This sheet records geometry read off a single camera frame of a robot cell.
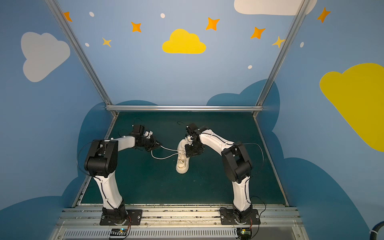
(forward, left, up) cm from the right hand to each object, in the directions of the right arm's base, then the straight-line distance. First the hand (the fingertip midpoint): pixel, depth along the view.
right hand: (190, 154), depth 92 cm
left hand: (+9, +20, -3) cm, 23 cm away
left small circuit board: (-41, +33, -8) cm, 54 cm away
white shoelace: (+5, +17, -4) cm, 18 cm away
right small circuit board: (-38, -30, -9) cm, 49 cm away
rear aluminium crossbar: (+37, +7, +4) cm, 38 cm away
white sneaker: (-8, +4, +1) cm, 9 cm away
